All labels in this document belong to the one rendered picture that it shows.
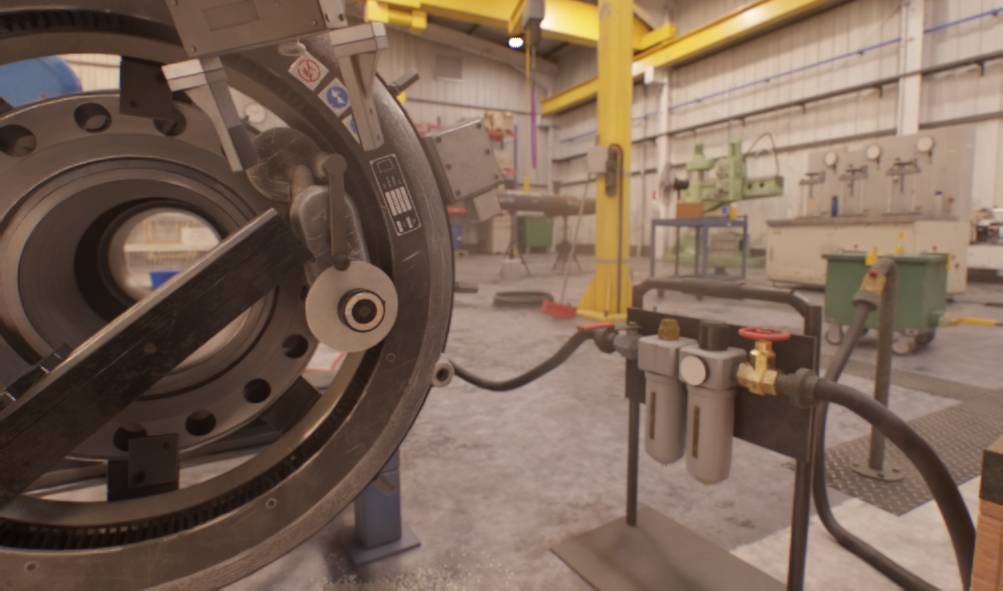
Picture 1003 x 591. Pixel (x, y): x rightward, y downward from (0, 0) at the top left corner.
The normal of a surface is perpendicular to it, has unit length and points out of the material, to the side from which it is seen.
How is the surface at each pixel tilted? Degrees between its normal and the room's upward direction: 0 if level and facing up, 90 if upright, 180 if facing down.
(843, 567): 0
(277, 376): 90
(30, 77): 90
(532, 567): 0
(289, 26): 114
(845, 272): 90
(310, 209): 90
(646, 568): 0
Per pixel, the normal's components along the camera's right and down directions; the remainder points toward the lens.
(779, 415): -0.85, 0.04
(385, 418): 0.54, 0.07
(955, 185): -0.96, 0.02
